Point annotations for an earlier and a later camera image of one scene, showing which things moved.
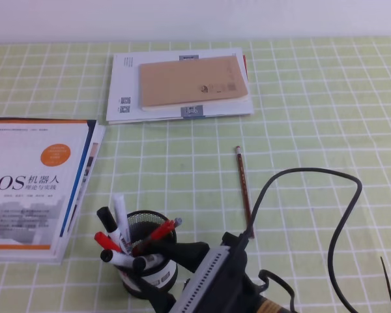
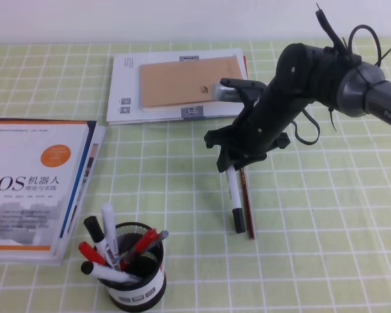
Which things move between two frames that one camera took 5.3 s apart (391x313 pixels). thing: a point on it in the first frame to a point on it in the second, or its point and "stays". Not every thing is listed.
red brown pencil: [244, 188] stays
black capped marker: [109, 223] to [96, 233]
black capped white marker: [143, 263] to [238, 211]
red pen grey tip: [159, 233] to [143, 244]
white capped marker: [121, 219] to [110, 238]
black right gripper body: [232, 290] to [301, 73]
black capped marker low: [108, 256] to [96, 268]
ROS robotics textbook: [34, 168] stays
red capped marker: [106, 242] to [91, 253]
